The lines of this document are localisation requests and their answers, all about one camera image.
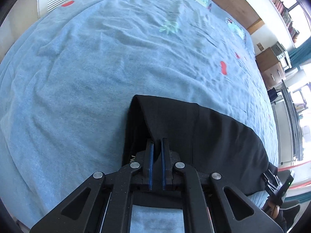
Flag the black pants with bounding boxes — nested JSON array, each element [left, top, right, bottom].
[[122, 95, 277, 207]]

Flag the brown wooden nightstand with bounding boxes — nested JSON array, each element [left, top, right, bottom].
[[256, 47, 286, 90]]

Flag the blue patterned bed cover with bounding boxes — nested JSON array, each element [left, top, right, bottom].
[[1, 0, 278, 227]]

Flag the grey box on nightstand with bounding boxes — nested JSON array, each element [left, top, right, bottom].
[[271, 42, 292, 70]]

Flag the teal curtain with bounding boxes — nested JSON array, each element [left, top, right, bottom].
[[289, 37, 311, 67]]

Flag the bookshelf with books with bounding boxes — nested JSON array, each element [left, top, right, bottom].
[[271, 0, 299, 43]]

